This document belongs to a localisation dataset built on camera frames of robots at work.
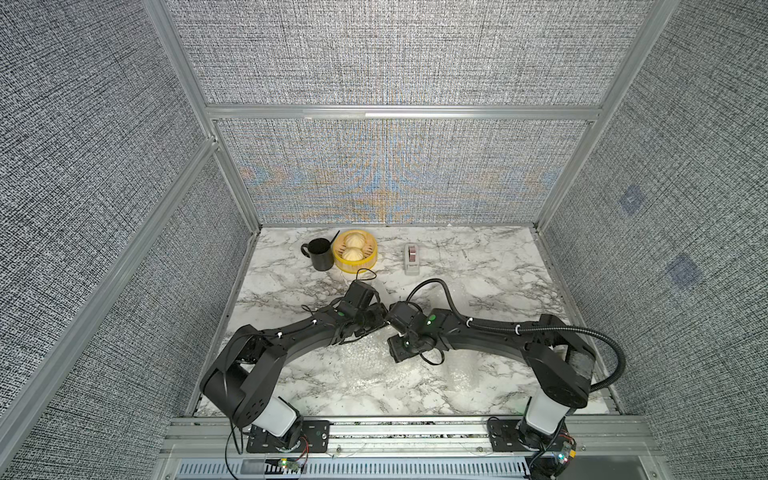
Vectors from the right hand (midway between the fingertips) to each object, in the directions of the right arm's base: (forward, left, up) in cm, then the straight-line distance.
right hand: (396, 343), depth 85 cm
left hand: (+7, +1, +2) cm, 7 cm away
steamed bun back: (+37, +14, +1) cm, 39 cm away
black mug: (+30, +25, +4) cm, 39 cm away
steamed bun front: (+31, +14, +2) cm, 34 cm away
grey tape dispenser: (+32, -6, -2) cm, 32 cm away
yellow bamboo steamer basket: (+37, +8, -3) cm, 38 cm away
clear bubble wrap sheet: (+18, -29, -6) cm, 35 cm away
